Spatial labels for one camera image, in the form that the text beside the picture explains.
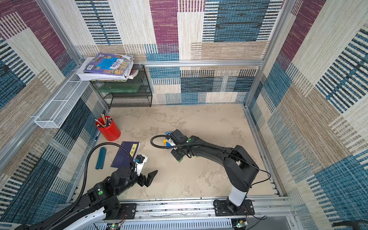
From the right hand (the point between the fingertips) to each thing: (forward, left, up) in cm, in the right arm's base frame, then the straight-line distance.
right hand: (180, 152), depth 88 cm
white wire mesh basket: (+6, +60, +29) cm, 67 cm away
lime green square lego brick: (-15, -8, +25) cm, 30 cm away
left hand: (-11, +15, +6) cm, 20 cm away
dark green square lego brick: (-3, 0, -6) cm, 7 cm away
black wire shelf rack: (+33, +29, +20) cm, 48 cm away
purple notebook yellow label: (-1, +37, -5) cm, 37 cm away
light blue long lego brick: (+18, +10, -5) cm, 21 cm away
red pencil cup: (+13, +46, +10) cm, 49 cm away
